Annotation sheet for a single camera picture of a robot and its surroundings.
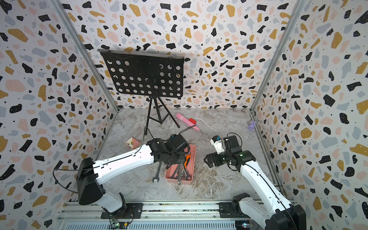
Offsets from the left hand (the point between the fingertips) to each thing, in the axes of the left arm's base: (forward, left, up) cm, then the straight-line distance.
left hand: (185, 158), depth 76 cm
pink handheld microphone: (+38, 0, -14) cm, 41 cm away
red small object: (+39, -5, -15) cm, 42 cm away
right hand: (+2, -15, -3) cm, 15 cm away
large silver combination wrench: (-4, +18, -17) cm, 25 cm away
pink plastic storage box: (+1, -1, -16) cm, 16 cm away
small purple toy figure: (+31, -49, -13) cm, 59 cm away
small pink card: (+19, +37, -13) cm, 43 cm away
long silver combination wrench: (+1, +4, -17) cm, 18 cm away
